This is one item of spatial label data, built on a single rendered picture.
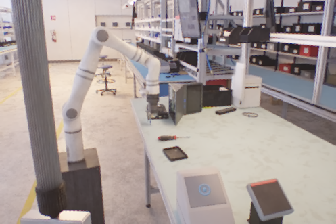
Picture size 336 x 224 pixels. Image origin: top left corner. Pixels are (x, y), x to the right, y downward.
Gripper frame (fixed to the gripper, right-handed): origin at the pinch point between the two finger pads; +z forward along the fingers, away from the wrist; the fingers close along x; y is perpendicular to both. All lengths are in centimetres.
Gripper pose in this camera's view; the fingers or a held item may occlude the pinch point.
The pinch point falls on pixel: (149, 122)
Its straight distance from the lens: 157.8
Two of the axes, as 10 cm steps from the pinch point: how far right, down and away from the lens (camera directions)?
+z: 0.0, 9.7, 2.6
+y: 9.4, -0.9, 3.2
